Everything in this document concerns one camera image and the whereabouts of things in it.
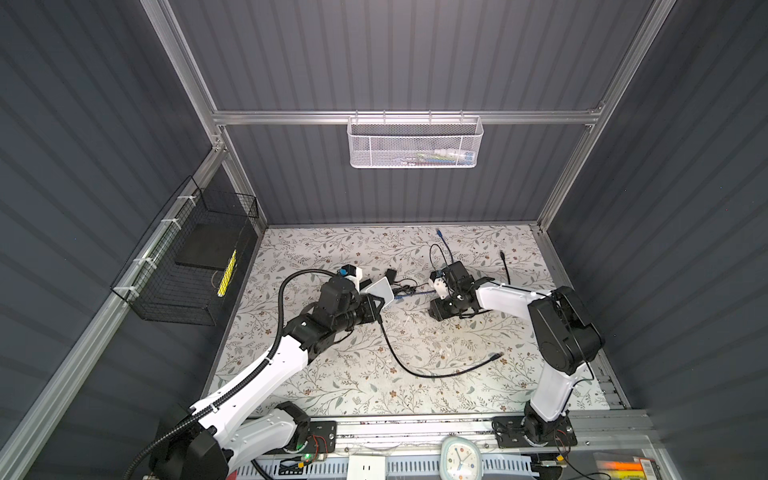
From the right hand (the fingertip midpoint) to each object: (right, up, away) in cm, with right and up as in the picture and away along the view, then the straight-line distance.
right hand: (439, 312), depth 96 cm
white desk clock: (0, -29, -28) cm, 40 cm away
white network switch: (-18, +10, -17) cm, 27 cm away
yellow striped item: (-56, +11, -27) cm, 63 cm away
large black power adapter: (-16, +12, +8) cm, 22 cm away
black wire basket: (-67, +15, -24) cm, 73 cm away
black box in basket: (-62, +21, -21) cm, 69 cm away
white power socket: (-21, -29, -30) cm, 47 cm away
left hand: (-18, +7, -19) cm, 27 cm away
